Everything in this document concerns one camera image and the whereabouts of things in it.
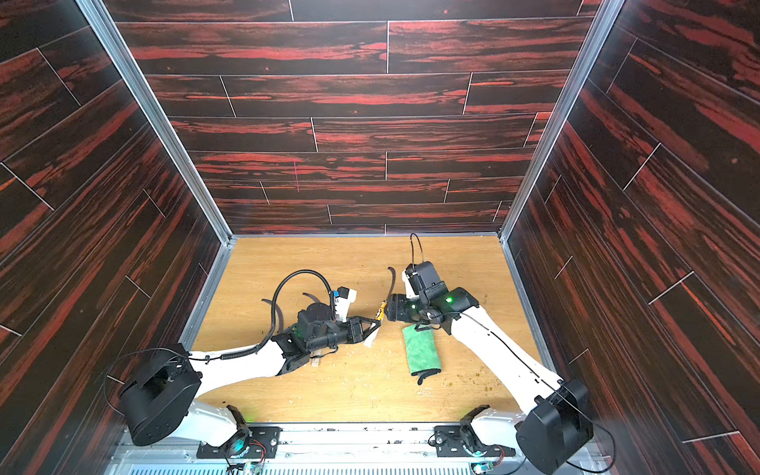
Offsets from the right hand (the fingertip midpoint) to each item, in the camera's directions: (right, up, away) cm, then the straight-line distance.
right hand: (400, 306), depth 80 cm
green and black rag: (+7, -13, +4) cm, 15 cm away
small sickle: (-33, -6, +2) cm, 34 cm away
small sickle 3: (-7, -6, -5) cm, 11 cm away
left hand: (-5, -5, -3) cm, 8 cm away
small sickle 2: (-21, -10, -11) cm, 26 cm away
